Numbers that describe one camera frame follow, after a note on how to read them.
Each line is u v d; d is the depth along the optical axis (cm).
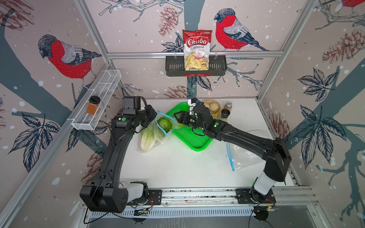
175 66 95
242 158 86
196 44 85
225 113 96
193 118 66
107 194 36
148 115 64
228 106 104
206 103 111
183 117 67
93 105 66
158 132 76
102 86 86
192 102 70
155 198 73
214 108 107
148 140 87
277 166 43
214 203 73
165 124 84
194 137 85
